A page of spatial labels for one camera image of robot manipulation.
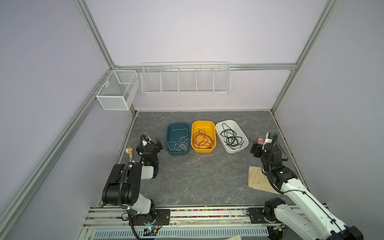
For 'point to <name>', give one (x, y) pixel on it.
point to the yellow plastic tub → (209, 126)
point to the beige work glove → (258, 180)
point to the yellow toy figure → (129, 150)
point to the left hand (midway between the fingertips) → (149, 141)
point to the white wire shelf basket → (186, 77)
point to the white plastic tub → (234, 126)
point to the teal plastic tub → (178, 141)
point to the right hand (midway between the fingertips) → (263, 144)
